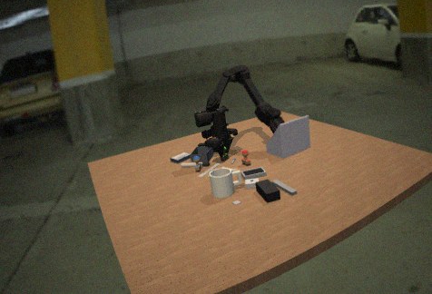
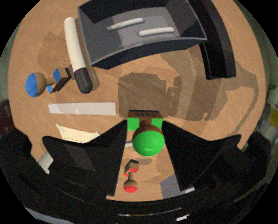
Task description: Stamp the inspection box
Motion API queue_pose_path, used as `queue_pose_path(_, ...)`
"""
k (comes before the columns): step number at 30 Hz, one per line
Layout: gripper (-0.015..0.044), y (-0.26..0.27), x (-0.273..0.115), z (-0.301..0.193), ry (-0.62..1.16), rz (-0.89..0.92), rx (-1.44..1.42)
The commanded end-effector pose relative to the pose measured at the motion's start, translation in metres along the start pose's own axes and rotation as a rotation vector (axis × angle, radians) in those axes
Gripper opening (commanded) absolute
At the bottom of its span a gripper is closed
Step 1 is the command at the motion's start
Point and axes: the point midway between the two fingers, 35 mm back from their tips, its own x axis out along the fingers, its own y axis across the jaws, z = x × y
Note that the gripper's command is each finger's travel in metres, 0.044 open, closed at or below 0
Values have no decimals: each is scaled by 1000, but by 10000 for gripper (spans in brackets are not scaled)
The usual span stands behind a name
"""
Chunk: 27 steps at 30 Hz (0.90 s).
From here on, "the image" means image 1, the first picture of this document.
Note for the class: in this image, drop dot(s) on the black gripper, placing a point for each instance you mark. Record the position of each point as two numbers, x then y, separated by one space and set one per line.
222 133

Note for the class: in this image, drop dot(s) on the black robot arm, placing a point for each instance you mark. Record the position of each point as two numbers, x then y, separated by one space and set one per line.
266 113

